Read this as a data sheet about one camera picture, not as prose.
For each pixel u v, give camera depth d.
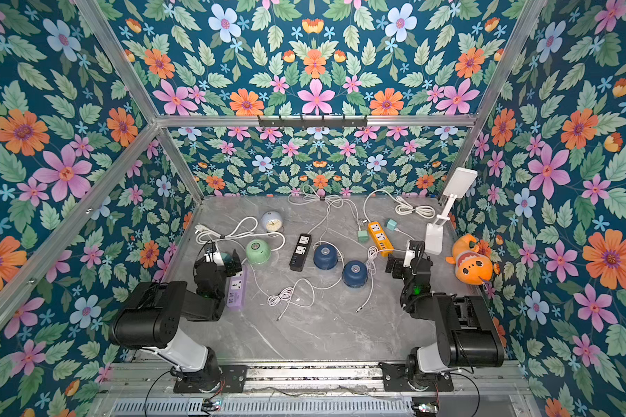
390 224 1.07
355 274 0.84
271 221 1.03
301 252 0.99
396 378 0.73
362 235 1.05
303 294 0.91
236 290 0.89
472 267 0.88
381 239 1.02
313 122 0.93
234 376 0.73
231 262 0.86
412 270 0.70
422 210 1.11
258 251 0.90
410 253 0.81
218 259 0.82
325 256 0.88
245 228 1.08
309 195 1.21
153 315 0.47
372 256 0.99
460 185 0.84
